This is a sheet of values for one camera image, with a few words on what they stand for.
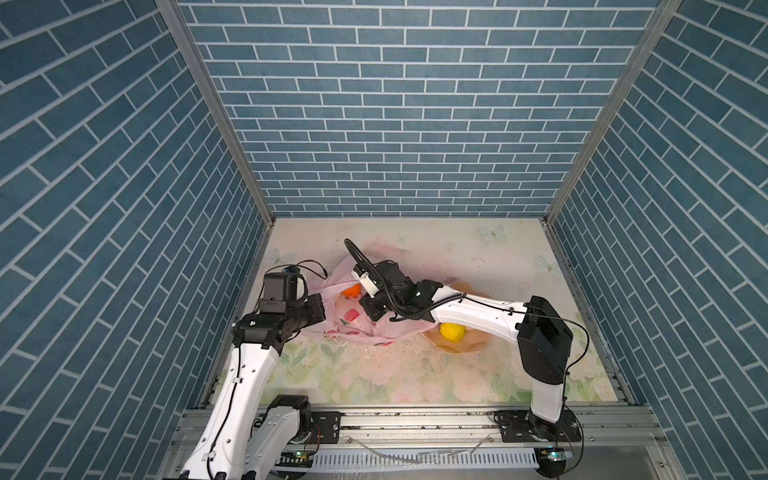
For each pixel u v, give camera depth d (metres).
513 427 0.74
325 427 0.73
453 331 0.84
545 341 0.47
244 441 0.42
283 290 0.56
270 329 0.50
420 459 0.71
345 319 0.93
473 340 0.86
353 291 0.79
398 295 0.63
